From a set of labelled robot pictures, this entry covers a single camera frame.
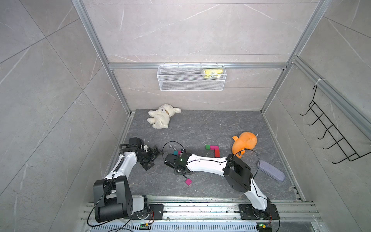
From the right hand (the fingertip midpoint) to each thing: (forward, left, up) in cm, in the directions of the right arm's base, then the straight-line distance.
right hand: (181, 171), depth 88 cm
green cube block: (+17, -18, 0) cm, 25 cm away
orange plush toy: (+17, -43, +7) cm, 47 cm away
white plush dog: (+35, +16, +11) cm, 40 cm away
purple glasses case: (-1, -55, +2) cm, 55 cm away
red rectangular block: (+13, -24, 0) cm, 27 cm away
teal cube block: (+12, +4, +1) cm, 13 cm away
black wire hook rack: (-7, -72, +33) cm, 79 cm away
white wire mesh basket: (+56, -7, +30) cm, 64 cm away
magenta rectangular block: (+17, -22, -1) cm, 28 cm away
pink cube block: (-7, -4, 0) cm, 8 cm away
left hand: (+7, +13, +7) cm, 17 cm away
